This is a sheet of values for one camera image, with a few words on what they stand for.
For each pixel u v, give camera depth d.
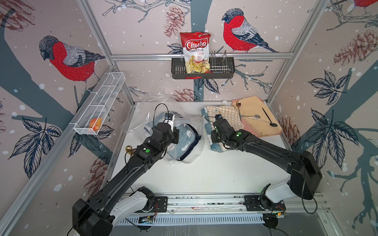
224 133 0.62
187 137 0.95
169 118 0.64
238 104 1.18
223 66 0.95
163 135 0.55
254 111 1.15
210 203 0.75
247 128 1.04
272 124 1.06
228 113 1.00
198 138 0.95
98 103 0.78
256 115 1.12
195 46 0.82
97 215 0.37
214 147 0.86
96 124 0.65
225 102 1.18
